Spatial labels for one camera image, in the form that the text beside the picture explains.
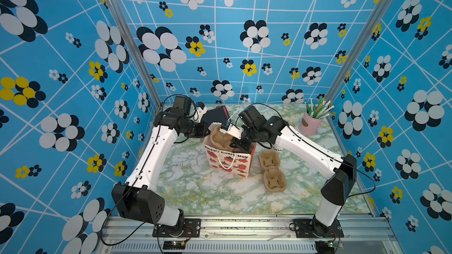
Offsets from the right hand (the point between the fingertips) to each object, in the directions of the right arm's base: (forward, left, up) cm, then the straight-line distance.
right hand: (234, 140), depth 77 cm
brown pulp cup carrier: (+1, +6, 0) cm, 6 cm away
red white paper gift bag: (-7, +5, -2) cm, 9 cm away
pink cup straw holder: (+19, -42, -13) cm, 48 cm away
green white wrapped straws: (+21, -46, -2) cm, 50 cm away
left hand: (+3, +10, +4) cm, 11 cm away
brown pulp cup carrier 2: (-10, -19, -19) cm, 29 cm away
